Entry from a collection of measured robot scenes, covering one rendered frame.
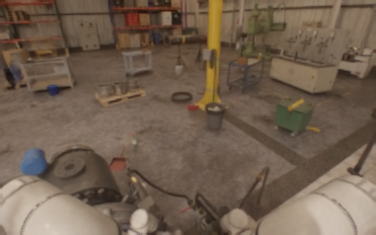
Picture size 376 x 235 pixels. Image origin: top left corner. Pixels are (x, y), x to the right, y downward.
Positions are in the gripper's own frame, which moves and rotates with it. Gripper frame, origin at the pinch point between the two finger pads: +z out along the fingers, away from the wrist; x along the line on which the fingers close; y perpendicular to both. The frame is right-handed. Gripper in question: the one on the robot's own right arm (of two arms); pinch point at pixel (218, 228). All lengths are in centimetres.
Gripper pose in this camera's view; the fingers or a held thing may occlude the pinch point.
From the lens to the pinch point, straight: 129.9
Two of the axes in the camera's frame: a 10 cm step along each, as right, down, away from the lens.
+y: 1.0, 7.8, -6.2
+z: -1.6, 6.3, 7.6
